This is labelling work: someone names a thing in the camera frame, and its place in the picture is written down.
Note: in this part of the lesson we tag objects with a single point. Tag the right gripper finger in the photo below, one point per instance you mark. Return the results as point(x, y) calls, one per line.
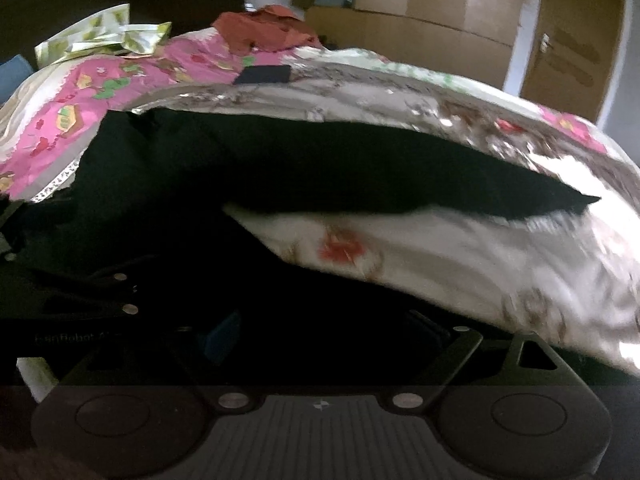
point(476, 369)

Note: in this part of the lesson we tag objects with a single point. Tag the black pants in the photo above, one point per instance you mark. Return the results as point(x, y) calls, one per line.
point(140, 274)

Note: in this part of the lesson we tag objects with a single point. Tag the floral white bed quilt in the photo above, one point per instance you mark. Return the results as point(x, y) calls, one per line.
point(571, 278)

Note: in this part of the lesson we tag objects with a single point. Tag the wooden door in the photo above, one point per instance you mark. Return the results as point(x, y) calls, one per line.
point(573, 77)

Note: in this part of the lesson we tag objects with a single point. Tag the wooden wardrobe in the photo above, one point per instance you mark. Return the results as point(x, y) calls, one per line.
point(470, 38)

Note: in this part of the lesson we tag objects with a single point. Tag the small dark blue notebook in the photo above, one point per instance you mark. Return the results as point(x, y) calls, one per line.
point(264, 74)

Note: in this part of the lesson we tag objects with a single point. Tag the red orange garment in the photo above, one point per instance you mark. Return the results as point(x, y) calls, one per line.
point(268, 29)

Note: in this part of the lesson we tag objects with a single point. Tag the green white patterned pillow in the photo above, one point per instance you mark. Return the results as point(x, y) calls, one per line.
point(107, 31)

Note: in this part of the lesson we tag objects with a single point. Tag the pink patterned bed sheet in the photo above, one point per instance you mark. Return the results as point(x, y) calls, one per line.
point(53, 110)

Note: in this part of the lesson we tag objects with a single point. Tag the silver door handle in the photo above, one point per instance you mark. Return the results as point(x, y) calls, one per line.
point(545, 44)

